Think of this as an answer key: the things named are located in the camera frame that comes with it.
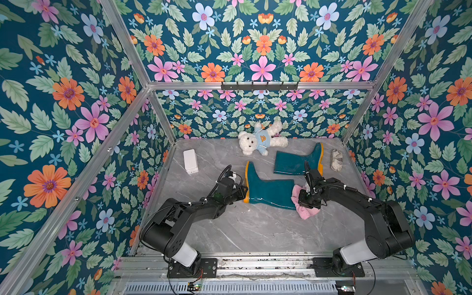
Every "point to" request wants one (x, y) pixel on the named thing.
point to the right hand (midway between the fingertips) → (303, 201)
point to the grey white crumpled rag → (336, 160)
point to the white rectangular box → (190, 161)
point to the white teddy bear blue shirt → (261, 139)
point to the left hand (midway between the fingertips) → (248, 190)
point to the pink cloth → (304, 212)
